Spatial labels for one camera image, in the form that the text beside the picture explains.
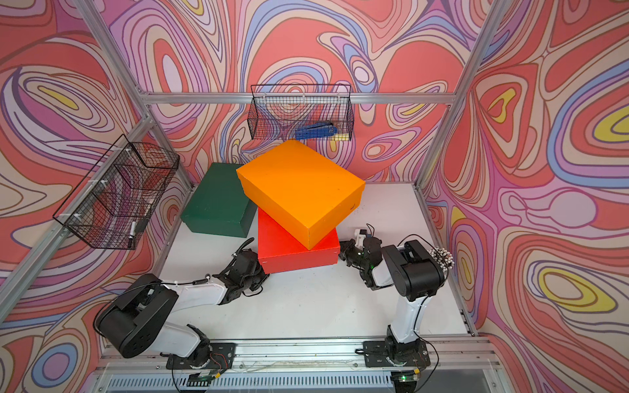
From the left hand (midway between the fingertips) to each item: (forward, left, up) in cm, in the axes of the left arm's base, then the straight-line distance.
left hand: (277, 268), depth 91 cm
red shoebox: (-3, -3, +19) cm, 19 cm away
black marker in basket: (-1, +40, +24) cm, 47 cm away
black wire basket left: (+6, +48, +28) cm, 56 cm away
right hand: (+7, -20, +3) cm, 21 cm away
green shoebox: (+23, +25, +10) cm, 35 cm away
